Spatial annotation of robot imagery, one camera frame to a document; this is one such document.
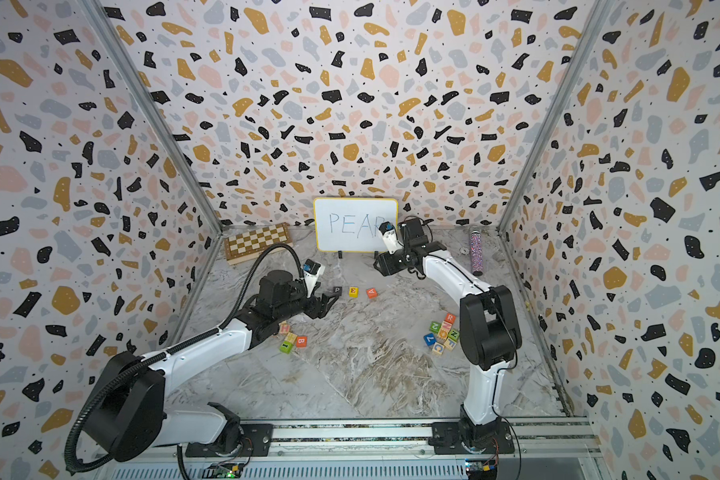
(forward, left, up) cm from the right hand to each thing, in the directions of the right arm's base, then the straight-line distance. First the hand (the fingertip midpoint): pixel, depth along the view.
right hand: (383, 261), depth 94 cm
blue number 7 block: (-20, -14, -13) cm, 28 cm away
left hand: (-13, +14, +3) cm, 19 cm away
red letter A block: (-3, +4, -14) cm, 14 cm away
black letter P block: (-3, +15, -13) cm, 20 cm away
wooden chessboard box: (+15, +51, -10) cm, 54 cm away
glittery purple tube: (+14, -34, -12) cm, 39 cm away
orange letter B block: (-22, +24, -12) cm, 35 cm away
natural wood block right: (-22, -17, -14) cm, 31 cm away
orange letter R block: (-12, -21, -13) cm, 28 cm away
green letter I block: (-24, +28, -11) cm, 39 cm away
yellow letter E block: (-4, +10, -12) cm, 16 cm away
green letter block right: (-15, -17, -14) cm, 27 cm away
